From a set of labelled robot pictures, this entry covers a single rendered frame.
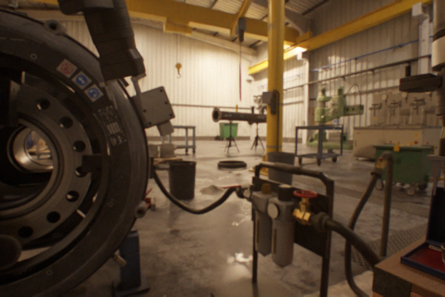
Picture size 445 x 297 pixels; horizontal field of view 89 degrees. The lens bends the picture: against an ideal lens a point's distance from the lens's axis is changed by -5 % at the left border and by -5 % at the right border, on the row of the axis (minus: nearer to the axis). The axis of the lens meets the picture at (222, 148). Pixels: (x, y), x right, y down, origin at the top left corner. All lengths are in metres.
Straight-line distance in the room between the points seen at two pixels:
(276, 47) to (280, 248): 3.66
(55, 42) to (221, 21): 12.81
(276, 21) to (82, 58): 3.88
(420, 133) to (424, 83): 5.43
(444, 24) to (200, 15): 12.71
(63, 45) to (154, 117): 0.28
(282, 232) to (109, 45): 0.72
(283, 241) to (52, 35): 0.88
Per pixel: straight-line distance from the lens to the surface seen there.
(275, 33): 4.31
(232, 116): 7.85
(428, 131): 6.03
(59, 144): 0.81
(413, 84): 0.52
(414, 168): 3.28
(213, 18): 13.26
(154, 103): 0.74
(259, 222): 0.93
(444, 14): 0.52
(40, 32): 0.73
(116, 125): 0.69
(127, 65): 0.48
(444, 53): 0.50
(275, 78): 4.09
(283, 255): 0.89
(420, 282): 0.49
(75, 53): 0.71
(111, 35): 0.47
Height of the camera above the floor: 0.69
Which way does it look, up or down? 4 degrees down
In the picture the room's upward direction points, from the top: straight up
